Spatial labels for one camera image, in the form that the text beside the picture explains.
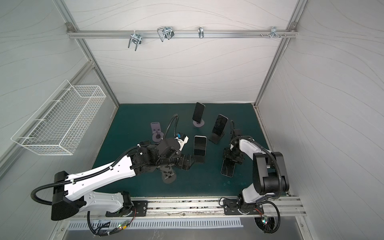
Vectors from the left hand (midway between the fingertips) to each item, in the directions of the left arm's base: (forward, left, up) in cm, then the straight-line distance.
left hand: (192, 156), depth 69 cm
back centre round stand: (+34, -3, -20) cm, 40 cm away
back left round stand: (+25, +26, -21) cm, 41 cm away
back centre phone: (+36, -2, -8) cm, 37 cm away
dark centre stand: (+7, -4, -19) cm, 21 cm away
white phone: (+11, -4, -9) cm, 15 cm away
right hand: (+10, -24, -20) cm, 33 cm away
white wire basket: (+10, +62, +10) cm, 64 cm away
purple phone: (+30, -17, -14) cm, 38 cm away
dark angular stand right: (+24, -14, -21) cm, 35 cm away
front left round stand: (-3, +13, -16) cm, 21 cm away
